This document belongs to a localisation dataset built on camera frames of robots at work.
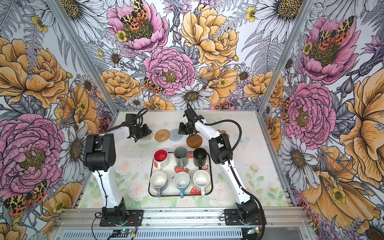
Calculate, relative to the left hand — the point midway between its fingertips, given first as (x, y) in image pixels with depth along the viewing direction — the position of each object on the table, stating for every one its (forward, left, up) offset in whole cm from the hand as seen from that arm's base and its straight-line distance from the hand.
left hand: (151, 134), depth 104 cm
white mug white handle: (-31, -34, -1) cm, 45 cm away
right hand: (0, -20, -1) cm, 20 cm away
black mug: (-18, -33, +1) cm, 38 cm away
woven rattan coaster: (0, -7, -2) cm, 8 cm away
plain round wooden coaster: (-3, -30, -4) cm, 30 cm away
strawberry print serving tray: (-35, -16, -3) cm, 39 cm away
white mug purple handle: (-31, -10, -1) cm, 33 cm away
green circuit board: (-54, +3, -3) cm, 54 cm away
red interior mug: (-17, -8, +1) cm, 19 cm away
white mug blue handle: (-32, -22, 0) cm, 39 cm away
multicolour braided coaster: (-2, +2, -1) cm, 3 cm away
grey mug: (-18, -22, +1) cm, 28 cm away
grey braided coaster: (0, -16, -2) cm, 16 cm away
